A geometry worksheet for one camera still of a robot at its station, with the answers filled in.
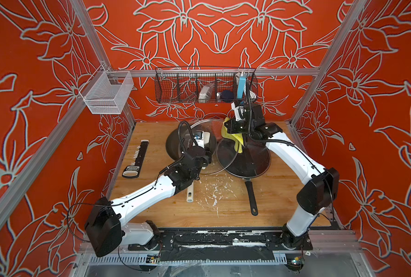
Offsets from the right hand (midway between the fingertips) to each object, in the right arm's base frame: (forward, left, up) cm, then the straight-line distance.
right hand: (220, 122), depth 79 cm
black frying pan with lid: (-13, -16, -13) cm, 24 cm away
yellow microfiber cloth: (-7, -7, -3) cm, 11 cm away
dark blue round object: (+22, -5, -1) cm, 22 cm away
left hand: (-9, +7, -3) cm, 12 cm away
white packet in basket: (+19, +9, +2) cm, 21 cm away
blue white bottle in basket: (+29, -13, +1) cm, 32 cm away
